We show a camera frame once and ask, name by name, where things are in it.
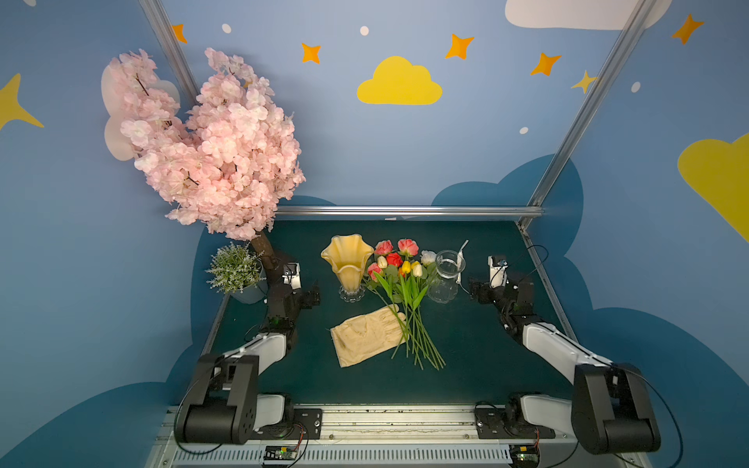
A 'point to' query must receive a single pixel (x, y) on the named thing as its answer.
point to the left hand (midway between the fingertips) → (301, 277)
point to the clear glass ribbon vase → (444, 287)
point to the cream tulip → (416, 269)
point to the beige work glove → (365, 336)
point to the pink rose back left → (383, 247)
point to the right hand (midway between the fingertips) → (489, 274)
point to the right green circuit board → (524, 455)
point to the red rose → (394, 259)
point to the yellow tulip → (406, 266)
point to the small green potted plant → (238, 270)
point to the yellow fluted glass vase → (349, 253)
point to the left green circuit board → (280, 452)
